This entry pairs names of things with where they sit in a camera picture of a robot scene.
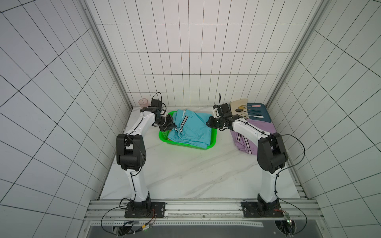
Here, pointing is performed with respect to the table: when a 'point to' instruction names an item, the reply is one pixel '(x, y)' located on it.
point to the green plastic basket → (164, 135)
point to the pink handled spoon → (254, 106)
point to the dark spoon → (239, 110)
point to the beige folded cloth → (241, 104)
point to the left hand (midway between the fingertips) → (175, 127)
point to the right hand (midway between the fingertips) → (201, 123)
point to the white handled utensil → (257, 116)
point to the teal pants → (191, 128)
